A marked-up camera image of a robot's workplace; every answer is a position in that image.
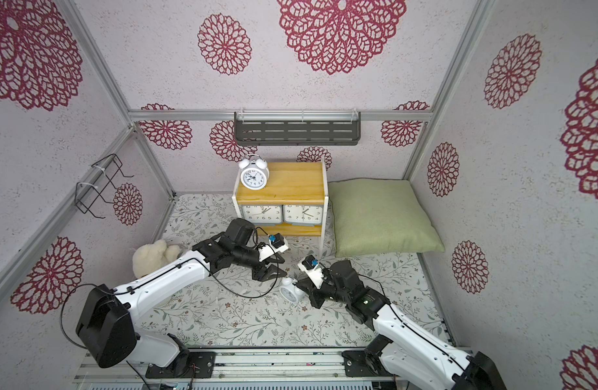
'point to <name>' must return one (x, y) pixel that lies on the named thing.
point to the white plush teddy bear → (149, 257)
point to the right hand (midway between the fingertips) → (297, 281)
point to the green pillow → (380, 216)
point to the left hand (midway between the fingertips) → (281, 267)
